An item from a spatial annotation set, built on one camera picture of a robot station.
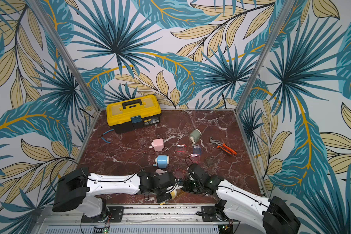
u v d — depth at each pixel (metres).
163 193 0.67
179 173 0.87
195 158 0.94
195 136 0.95
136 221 0.73
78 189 0.41
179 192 0.76
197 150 0.97
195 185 0.69
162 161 0.84
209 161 0.93
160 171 0.82
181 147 0.98
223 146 0.99
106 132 1.05
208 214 0.72
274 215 0.41
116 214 0.74
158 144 0.93
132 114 0.95
